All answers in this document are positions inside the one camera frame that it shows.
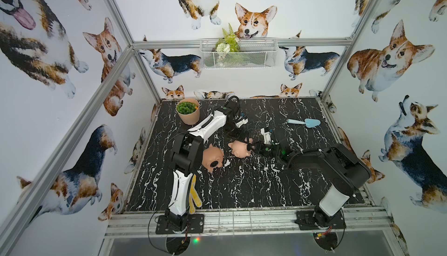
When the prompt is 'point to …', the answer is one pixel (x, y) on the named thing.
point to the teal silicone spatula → (309, 123)
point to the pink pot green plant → (188, 110)
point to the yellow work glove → (194, 198)
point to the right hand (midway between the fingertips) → (247, 145)
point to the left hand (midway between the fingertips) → (244, 138)
